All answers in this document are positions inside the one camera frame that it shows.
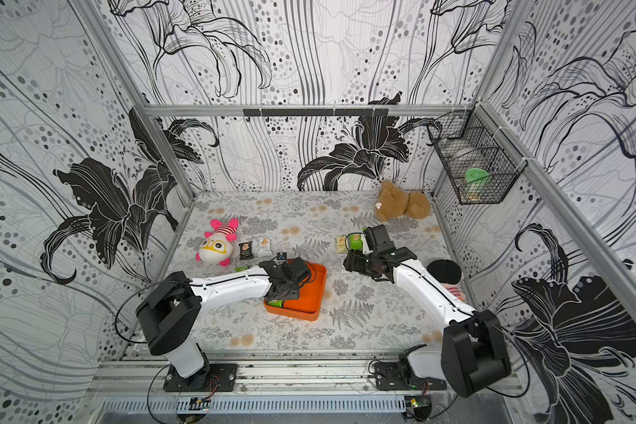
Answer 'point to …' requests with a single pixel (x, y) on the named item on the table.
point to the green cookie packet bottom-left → (276, 303)
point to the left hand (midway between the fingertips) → (288, 296)
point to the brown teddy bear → (393, 203)
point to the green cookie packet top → (356, 241)
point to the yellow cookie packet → (341, 244)
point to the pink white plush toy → (217, 246)
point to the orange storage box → (310, 302)
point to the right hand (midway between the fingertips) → (355, 261)
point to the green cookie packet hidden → (241, 268)
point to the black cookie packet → (246, 251)
